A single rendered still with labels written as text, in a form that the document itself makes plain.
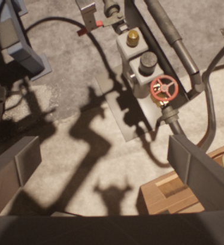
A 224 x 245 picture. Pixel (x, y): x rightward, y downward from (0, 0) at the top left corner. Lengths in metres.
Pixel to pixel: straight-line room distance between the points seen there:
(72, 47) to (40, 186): 0.84
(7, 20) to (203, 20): 1.09
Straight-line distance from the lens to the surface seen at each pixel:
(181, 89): 0.49
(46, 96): 1.08
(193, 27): 1.23
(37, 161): 0.17
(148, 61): 0.49
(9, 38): 1.01
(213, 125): 1.00
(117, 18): 0.61
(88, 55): 1.10
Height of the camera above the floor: 0.94
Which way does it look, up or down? 81 degrees down
